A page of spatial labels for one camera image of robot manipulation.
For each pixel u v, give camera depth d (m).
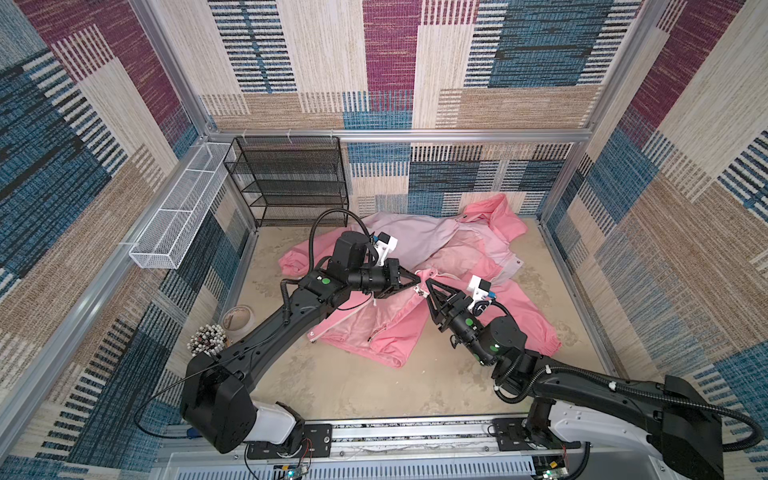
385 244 0.70
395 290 0.66
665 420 0.42
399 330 0.92
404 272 0.69
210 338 0.71
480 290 0.66
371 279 0.64
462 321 0.62
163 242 0.91
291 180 1.09
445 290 0.65
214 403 0.40
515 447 0.72
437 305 0.61
